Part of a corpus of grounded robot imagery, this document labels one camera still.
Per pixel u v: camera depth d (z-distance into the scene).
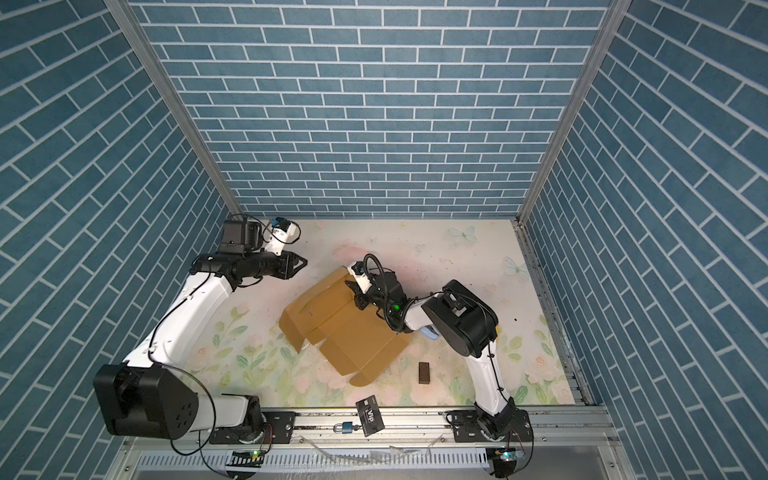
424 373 0.83
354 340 0.89
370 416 0.76
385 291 0.72
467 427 0.74
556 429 0.75
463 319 0.55
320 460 0.70
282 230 0.71
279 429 0.74
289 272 0.71
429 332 0.89
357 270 0.80
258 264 0.65
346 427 0.74
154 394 0.39
